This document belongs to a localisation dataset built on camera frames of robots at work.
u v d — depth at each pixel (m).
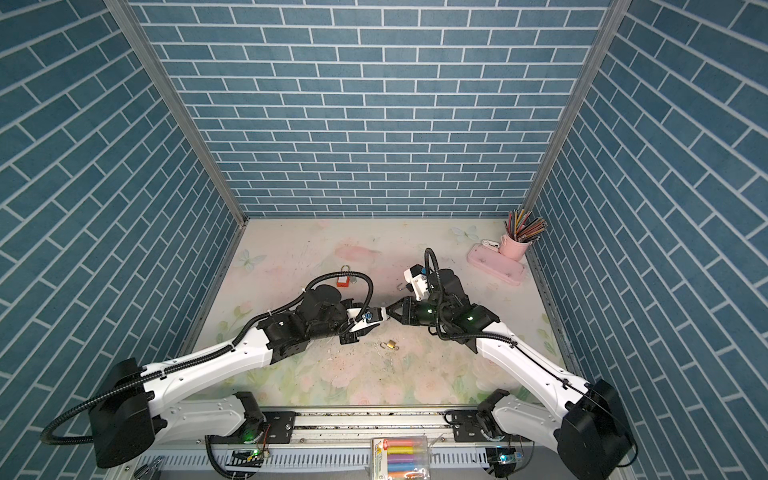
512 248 1.05
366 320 0.63
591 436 0.39
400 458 0.69
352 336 0.66
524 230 1.03
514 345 0.50
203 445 0.71
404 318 0.68
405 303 0.69
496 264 1.05
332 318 0.64
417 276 0.71
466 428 0.74
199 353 0.47
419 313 0.67
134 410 0.39
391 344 0.87
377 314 0.63
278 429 0.73
